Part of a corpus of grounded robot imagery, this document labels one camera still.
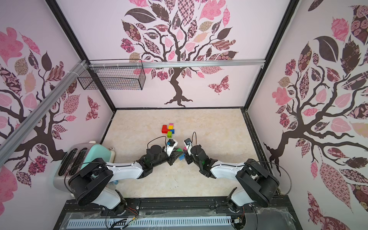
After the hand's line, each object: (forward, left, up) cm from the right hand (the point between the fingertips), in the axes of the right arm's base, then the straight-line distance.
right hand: (186, 148), depth 87 cm
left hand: (-3, +4, +1) cm, 5 cm away
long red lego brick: (+18, +16, -6) cm, 25 cm away
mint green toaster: (-9, +58, +10) cm, 60 cm away
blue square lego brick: (+18, +10, -6) cm, 21 cm away
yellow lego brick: (+21, +12, -6) cm, 25 cm away
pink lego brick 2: (+24, +12, -6) cm, 28 cm away
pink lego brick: (-5, 0, +9) cm, 11 cm away
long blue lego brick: (-5, +3, -2) cm, 6 cm away
